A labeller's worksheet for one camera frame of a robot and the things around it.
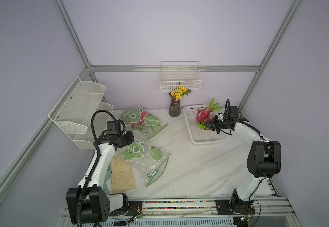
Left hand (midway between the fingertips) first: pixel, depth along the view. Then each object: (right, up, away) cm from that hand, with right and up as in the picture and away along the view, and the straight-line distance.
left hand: (132, 139), depth 83 cm
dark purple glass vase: (+26, +20, +28) cm, 43 cm away
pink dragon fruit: (+49, +16, +21) cm, 56 cm away
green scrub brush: (-16, -23, +2) cm, 28 cm away
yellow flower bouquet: (+29, +32, +15) cm, 46 cm away
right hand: (+45, +8, +8) cm, 47 cm away
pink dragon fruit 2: (+44, +10, +13) cm, 47 cm away
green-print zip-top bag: (+11, -12, -7) cm, 17 cm away
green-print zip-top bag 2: (+2, +10, +22) cm, 24 cm away
